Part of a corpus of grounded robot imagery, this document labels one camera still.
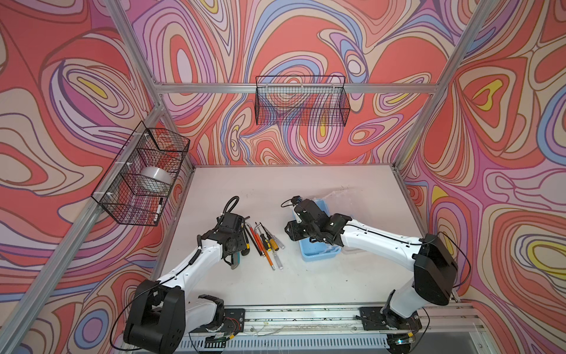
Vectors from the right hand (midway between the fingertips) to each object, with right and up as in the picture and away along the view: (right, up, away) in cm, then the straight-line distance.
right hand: (291, 233), depth 82 cm
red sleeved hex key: (-15, -5, +9) cm, 18 cm away
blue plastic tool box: (+11, -8, +6) cm, 15 cm away
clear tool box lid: (+29, +11, +22) cm, 38 cm away
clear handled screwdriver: (-4, -7, +8) cm, 11 cm away
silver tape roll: (-46, +22, -9) cm, 52 cm away
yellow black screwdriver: (-7, -6, +8) cm, 12 cm away
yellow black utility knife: (-19, -9, +6) cm, 22 cm away
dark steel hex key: (-17, -4, +11) cm, 21 cm away
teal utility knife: (-22, -12, +5) cm, 26 cm away
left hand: (-21, -5, +6) cm, 22 cm away
